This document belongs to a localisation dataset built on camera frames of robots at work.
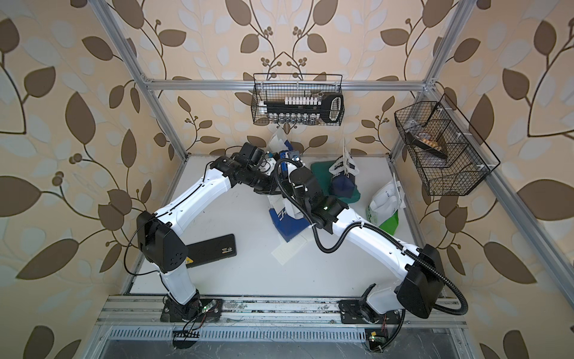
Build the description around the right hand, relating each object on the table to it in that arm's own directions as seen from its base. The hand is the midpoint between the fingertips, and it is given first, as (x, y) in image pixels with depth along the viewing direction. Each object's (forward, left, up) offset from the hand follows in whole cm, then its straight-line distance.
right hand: (287, 171), depth 75 cm
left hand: (-2, +2, -6) cm, 6 cm away
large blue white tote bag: (+24, +4, -8) cm, 26 cm away
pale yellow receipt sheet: (-15, +3, -31) cm, 35 cm away
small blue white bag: (+6, -21, -8) cm, 24 cm away
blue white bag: (-10, +1, -15) cm, 18 cm away
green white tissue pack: (-8, -34, -14) cm, 38 cm away
